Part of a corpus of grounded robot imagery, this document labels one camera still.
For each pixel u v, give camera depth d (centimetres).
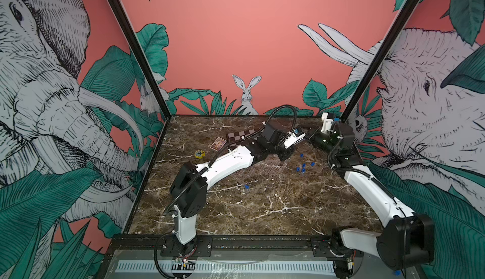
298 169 97
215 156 52
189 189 46
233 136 107
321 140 68
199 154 102
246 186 91
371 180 51
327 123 71
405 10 75
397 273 69
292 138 68
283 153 72
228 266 70
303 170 96
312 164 98
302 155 103
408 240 40
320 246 74
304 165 98
